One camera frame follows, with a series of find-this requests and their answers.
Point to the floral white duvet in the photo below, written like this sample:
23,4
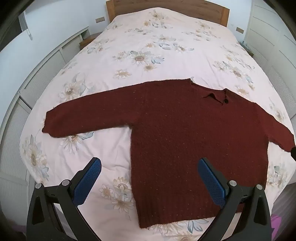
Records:
138,41

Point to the white slatted cabinet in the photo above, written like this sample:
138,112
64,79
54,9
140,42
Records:
34,76

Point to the purple cloth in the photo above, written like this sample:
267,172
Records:
275,228

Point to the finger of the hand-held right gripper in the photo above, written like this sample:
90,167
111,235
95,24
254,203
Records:
293,154

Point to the white wardrobe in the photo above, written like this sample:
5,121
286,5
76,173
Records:
270,30

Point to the dark red knit sweater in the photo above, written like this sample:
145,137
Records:
185,129

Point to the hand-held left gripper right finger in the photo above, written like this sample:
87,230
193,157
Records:
211,183

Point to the wall switch plate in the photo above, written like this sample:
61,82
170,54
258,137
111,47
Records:
240,29
100,19

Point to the wooden nightstand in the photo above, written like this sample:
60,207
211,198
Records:
89,39

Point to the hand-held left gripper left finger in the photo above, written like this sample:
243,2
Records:
89,179

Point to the wooden headboard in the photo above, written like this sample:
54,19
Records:
185,5

